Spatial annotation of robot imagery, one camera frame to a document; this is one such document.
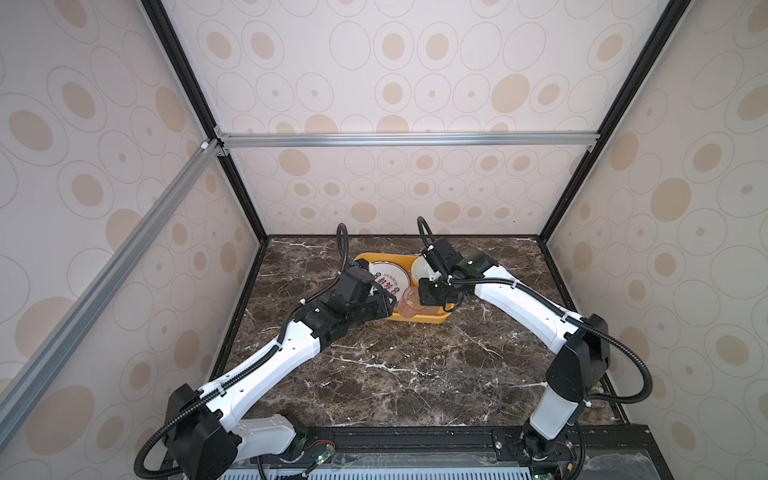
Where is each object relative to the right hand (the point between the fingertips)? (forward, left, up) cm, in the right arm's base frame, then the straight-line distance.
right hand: (422, 298), depth 83 cm
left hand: (-5, +6, +7) cm, 11 cm away
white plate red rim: (+19, +8, -14) cm, 25 cm away
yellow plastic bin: (+22, +4, -9) cm, 24 cm away
